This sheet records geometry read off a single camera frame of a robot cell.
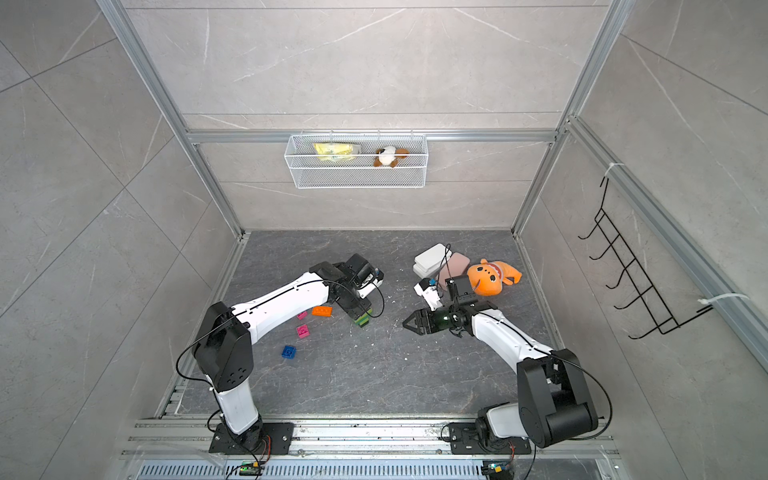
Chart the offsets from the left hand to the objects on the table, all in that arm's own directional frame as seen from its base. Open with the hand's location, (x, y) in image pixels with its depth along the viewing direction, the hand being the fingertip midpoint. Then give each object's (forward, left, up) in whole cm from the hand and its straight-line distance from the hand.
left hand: (362, 302), depth 87 cm
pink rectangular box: (+21, -34, -12) cm, 42 cm away
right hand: (-6, -15, -1) cm, 16 cm away
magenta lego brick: (-5, +19, -8) cm, 21 cm away
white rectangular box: (+19, -24, -6) cm, 31 cm away
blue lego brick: (-11, +22, -9) cm, 27 cm away
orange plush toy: (+9, -40, -2) cm, 41 cm away
